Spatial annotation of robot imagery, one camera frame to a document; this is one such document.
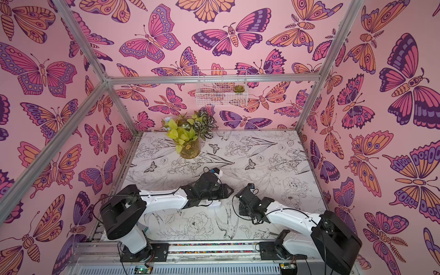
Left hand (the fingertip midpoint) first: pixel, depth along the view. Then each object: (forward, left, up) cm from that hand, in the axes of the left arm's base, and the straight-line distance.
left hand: (235, 191), depth 83 cm
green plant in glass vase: (+32, +30, +10) cm, 45 cm away
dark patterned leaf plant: (+33, +16, +13) cm, 39 cm away
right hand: (-4, -4, -8) cm, 10 cm away
